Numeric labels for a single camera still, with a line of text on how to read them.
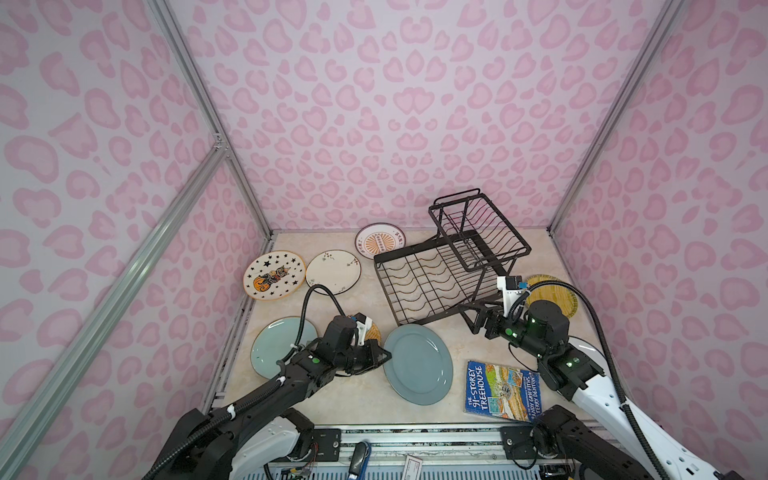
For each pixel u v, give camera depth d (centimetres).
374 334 90
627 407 47
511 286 64
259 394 49
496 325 64
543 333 55
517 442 73
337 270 108
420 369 89
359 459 68
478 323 65
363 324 78
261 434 57
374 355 71
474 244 113
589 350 87
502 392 79
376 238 117
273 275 107
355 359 69
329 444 73
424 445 75
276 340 92
